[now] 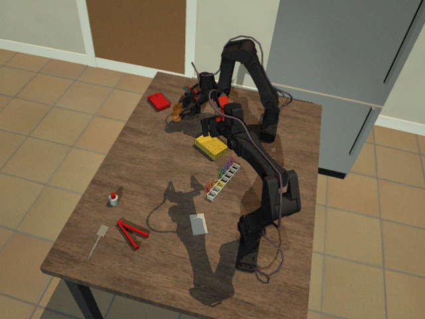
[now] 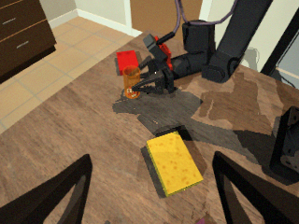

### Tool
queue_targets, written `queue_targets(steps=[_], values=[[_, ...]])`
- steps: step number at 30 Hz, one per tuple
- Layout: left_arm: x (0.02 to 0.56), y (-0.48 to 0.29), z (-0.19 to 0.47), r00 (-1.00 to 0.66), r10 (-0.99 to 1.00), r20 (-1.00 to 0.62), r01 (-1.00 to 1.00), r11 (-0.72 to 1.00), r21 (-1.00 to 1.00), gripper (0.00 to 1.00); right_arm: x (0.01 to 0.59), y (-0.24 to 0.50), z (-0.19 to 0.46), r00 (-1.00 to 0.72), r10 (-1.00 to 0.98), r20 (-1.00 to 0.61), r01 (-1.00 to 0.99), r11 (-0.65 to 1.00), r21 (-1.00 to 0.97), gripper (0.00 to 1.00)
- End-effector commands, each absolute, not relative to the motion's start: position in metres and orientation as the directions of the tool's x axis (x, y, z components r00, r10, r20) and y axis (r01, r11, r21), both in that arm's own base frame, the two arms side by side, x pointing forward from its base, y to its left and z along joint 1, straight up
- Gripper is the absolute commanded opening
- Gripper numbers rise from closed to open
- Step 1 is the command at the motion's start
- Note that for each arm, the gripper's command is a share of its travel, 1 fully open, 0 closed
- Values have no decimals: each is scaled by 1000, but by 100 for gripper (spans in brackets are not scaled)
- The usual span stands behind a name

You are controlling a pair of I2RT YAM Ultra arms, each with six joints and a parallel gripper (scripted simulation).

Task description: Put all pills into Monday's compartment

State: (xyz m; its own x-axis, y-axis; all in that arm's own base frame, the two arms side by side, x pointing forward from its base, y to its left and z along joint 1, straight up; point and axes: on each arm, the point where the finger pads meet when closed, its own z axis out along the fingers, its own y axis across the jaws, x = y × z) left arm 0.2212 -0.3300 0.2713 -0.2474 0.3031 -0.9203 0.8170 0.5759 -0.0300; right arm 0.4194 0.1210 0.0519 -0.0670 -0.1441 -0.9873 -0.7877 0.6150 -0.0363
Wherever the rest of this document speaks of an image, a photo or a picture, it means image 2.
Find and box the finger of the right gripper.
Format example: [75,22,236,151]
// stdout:
[132,71,164,94]
[138,55,155,79]

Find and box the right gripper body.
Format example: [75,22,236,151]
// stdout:
[152,43,191,93]

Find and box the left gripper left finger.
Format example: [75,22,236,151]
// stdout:
[0,154,93,224]

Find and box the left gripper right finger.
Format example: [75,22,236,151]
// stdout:
[212,151,299,224]

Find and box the amber translucent pill bottle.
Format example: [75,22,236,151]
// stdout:
[122,65,140,99]

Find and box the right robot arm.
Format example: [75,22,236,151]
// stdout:
[143,0,299,175]

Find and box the red rectangular block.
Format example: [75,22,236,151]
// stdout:
[117,50,138,76]

